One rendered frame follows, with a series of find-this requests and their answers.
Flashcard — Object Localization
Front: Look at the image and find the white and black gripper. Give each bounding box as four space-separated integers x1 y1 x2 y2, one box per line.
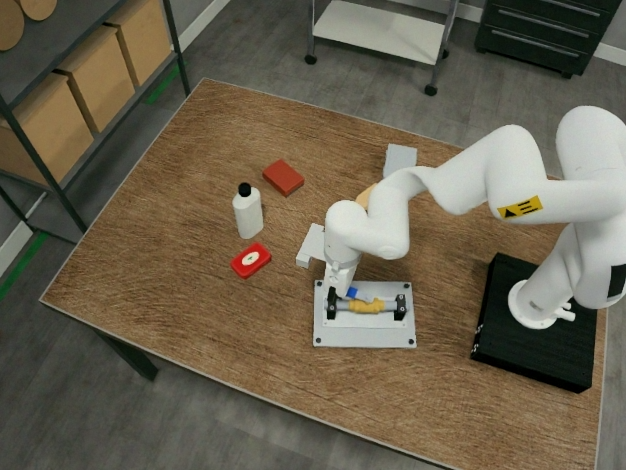
324 262 359 302

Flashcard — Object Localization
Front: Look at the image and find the grey plastic case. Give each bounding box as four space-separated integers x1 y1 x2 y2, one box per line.
382 144 417 179

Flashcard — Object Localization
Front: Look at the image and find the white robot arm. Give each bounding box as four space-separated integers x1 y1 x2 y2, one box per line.
296 106 626 329

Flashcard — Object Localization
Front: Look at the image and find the red mint tin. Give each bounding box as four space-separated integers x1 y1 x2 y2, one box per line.
231 243 271 279

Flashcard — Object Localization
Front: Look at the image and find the white bottle with black cap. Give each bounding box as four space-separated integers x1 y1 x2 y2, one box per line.
233 182 264 239

